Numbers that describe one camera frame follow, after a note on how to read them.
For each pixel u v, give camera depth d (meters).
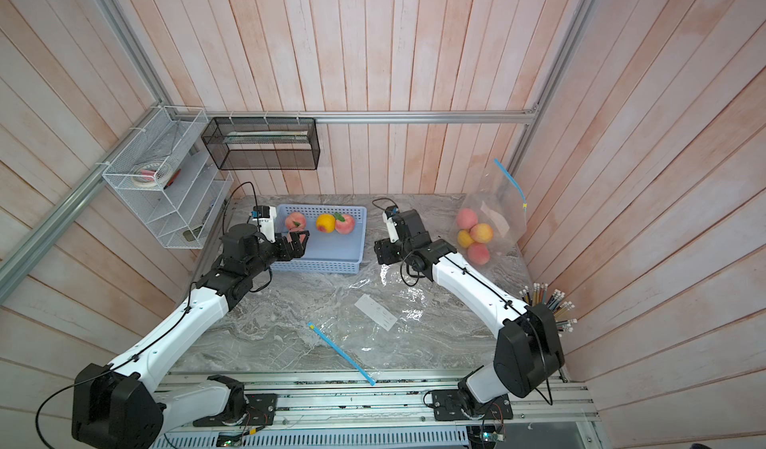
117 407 0.39
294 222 1.04
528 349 0.42
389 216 0.75
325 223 1.07
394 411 0.75
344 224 1.06
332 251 1.09
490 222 0.97
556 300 0.77
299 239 0.73
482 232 0.96
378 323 0.87
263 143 1.03
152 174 0.74
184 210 0.79
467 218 1.00
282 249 0.70
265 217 0.69
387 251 0.74
